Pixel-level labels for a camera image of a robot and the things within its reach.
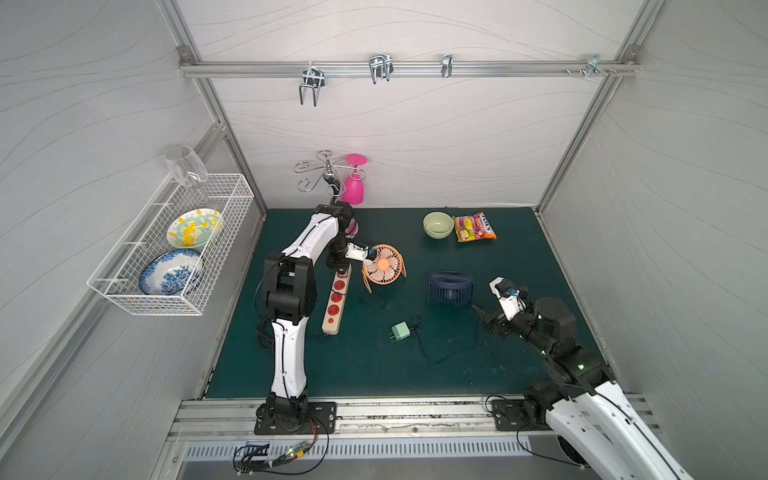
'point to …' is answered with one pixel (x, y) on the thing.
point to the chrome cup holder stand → (335, 184)
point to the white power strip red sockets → (336, 302)
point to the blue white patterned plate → (170, 272)
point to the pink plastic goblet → (353, 188)
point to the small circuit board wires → (250, 458)
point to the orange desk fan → (387, 267)
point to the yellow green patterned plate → (194, 228)
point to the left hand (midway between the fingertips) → (342, 260)
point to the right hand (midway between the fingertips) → (493, 293)
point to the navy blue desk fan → (450, 287)
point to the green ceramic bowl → (438, 225)
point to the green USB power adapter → (400, 331)
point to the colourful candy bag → (474, 228)
